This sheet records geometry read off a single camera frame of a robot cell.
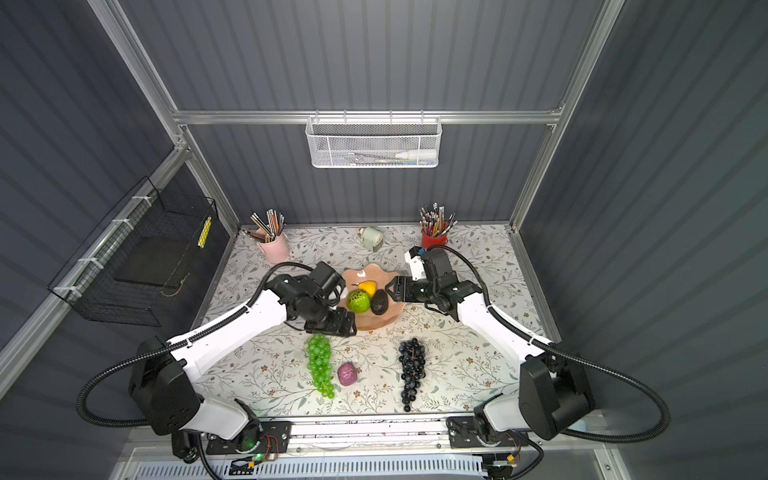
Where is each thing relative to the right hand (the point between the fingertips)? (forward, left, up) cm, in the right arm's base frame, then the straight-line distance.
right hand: (398, 289), depth 83 cm
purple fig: (-20, +14, -10) cm, 26 cm away
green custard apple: (+2, +12, -9) cm, 15 cm away
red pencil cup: (+28, -11, -11) cm, 32 cm away
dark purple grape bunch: (-17, -4, -11) cm, 20 cm away
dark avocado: (+2, +6, -11) cm, 13 cm away
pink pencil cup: (+21, +43, -7) cm, 48 cm away
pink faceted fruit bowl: (+13, +6, -13) cm, 20 cm away
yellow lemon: (+8, +10, -11) cm, 17 cm away
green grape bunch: (-14, +23, -10) cm, 29 cm away
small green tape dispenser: (+28, +9, -9) cm, 31 cm away
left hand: (-11, +14, -3) cm, 18 cm away
